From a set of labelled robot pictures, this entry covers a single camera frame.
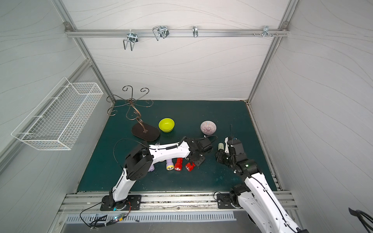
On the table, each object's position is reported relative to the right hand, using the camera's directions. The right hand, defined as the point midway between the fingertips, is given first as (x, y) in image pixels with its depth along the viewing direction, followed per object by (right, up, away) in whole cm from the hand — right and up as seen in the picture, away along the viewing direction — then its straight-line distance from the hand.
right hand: (217, 153), depth 79 cm
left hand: (-10, -7, +7) cm, 14 cm away
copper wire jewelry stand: (-46, +9, +21) cm, 51 cm away
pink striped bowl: (-2, +12, +23) cm, 26 cm away
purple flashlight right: (-27, -8, +4) cm, 28 cm away
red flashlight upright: (-22, -9, +6) cm, 25 cm away
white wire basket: (-79, +19, -10) cm, 82 cm away
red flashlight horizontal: (-15, -9, +3) cm, 18 cm away
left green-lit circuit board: (-49, -29, -10) cm, 58 cm away
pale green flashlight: (+5, +1, +13) cm, 14 cm away
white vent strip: (-62, -30, -8) cm, 69 cm away
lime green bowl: (-32, +14, +25) cm, 43 cm away
